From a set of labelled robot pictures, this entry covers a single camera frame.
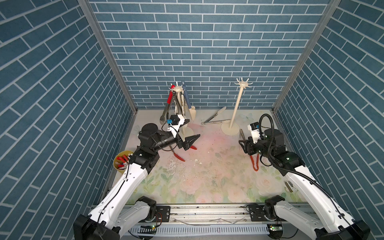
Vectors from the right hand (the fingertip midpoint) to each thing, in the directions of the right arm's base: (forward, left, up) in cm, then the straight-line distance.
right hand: (246, 139), depth 76 cm
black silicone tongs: (+13, +38, +10) cm, 41 cm away
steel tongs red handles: (-5, -10, -22) cm, 25 cm away
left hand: (-5, +25, +13) cm, 29 cm away
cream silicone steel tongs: (+13, +34, +11) cm, 38 cm away
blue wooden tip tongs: (+17, +30, +3) cm, 35 cm away
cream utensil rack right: (+25, +3, -20) cm, 32 cm away
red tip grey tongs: (-2, +37, -21) cm, 43 cm away
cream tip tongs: (+28, +14, -19) cm, 37 cm away
